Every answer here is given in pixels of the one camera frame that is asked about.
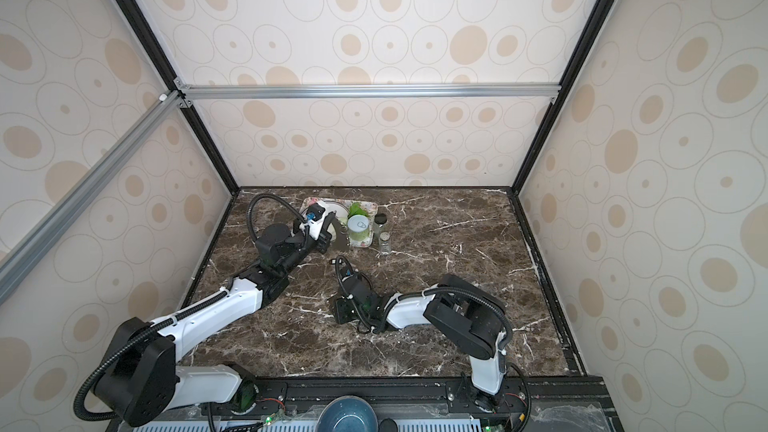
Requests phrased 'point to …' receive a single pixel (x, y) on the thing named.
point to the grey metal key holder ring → (342, 239)
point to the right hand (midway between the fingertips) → (335, 308)
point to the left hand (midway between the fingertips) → (339, 210)
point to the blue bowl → (348, 414)
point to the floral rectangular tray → (371, 208)
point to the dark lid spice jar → (380, 220)
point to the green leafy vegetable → (356, 209)
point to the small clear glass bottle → (385, 245)
